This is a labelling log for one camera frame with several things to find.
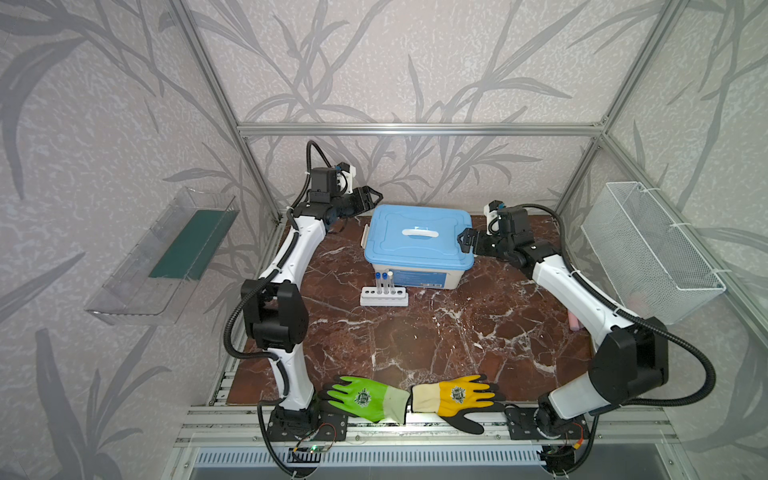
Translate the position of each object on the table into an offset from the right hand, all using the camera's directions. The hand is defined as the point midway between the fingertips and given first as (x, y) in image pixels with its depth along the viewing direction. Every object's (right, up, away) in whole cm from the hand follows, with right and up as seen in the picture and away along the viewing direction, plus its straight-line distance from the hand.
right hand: (472, 229), depth 86 cm
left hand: (-27, +11, -1) cm, 29 cm away
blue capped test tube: (-26, -16, +3) cm, 30 cm away
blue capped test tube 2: (-28, -16, +3) cm, 32 cm away
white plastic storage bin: (-16, -15, +7) cm, 23 cm away
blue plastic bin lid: (-16, -2, +5) cm, 17 cm away
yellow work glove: (-7, -44, -10) cm, 46 cm away
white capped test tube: (-24, -14, -1) cm, 28 cm away
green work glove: (-29, -45, -9) cm, 54 cm away
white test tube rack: (-26, -21, +8) cm, 35 cm away
